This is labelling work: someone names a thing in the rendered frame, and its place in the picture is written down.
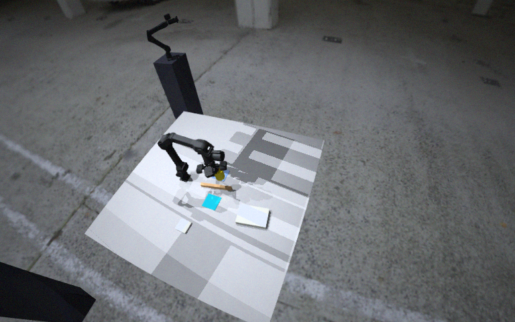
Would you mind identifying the tan wooden beam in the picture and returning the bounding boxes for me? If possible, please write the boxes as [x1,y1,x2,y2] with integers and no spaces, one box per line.
[200,182,232,191]

